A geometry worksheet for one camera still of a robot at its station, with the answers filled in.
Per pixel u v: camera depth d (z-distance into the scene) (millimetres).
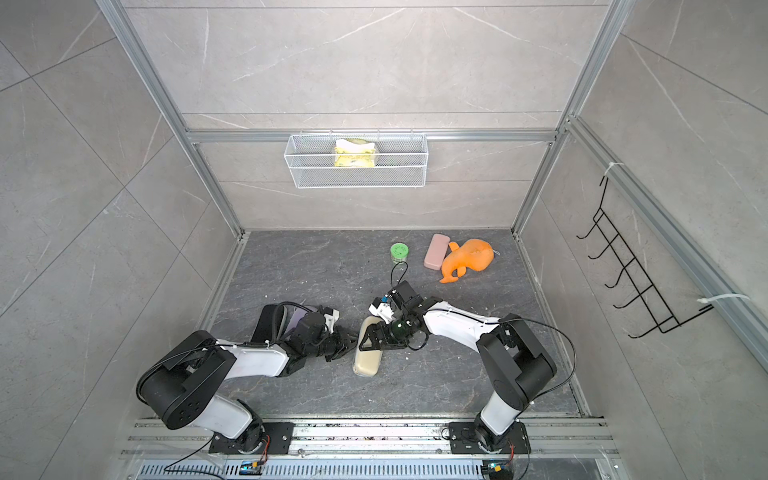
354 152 877
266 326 924
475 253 1040
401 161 1009
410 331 742
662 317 591
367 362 813
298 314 918
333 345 781
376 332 749
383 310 814
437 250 1111
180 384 445
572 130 850
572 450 729
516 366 452
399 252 1072
